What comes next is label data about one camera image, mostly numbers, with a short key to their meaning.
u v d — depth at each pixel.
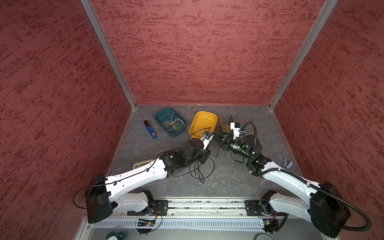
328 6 0.71
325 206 0.40
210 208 0.76
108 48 0.87
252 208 0.74
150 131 1.01
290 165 0.87
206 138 0.62
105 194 0.39
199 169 0.87
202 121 1.07
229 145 0.67
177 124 1.06
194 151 0.53
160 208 0.74
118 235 0.64
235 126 0.71
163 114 1.13
